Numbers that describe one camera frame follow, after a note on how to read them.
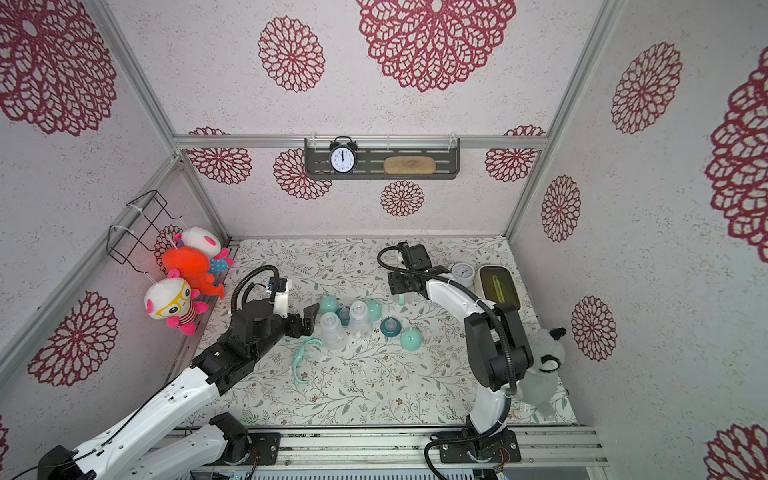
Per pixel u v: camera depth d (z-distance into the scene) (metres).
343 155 0.90
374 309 0.97
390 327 0.95
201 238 0.94
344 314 0.86
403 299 0.92
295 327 0.68
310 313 0.69
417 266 0.74
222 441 0.61
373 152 0.95
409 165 0.90
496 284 1.00
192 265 0.89
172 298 0.80
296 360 0.84
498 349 0.49
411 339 0.89
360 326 0.91
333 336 0.92
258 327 0.56
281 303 0.66
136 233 0.76
